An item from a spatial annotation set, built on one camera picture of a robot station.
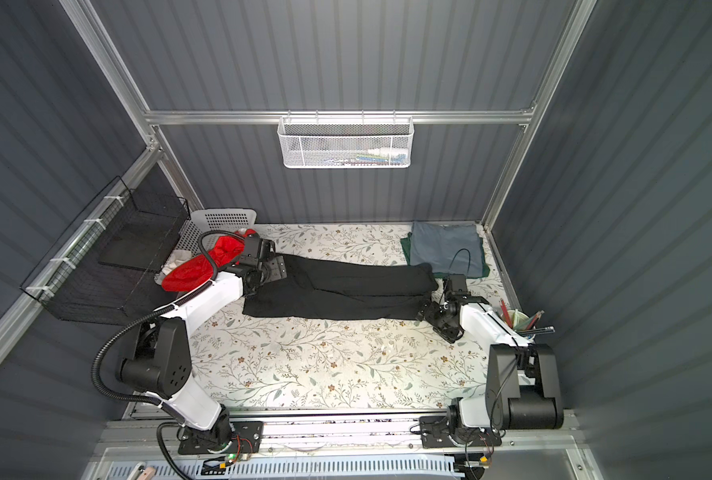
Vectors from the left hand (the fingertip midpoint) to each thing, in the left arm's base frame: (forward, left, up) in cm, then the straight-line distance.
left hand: (271, 269), depth 93 cm
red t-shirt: (+5, +14, +3) cm, 15 cm away
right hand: (-18, -49, -8) cm, 53 cm away
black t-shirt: (-2, -17, -8) cm, 19 cm away
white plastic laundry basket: (+23, +33, -7) cm, 41 cm away
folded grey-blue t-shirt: (+11, -62, -7) cm, 63 cm away
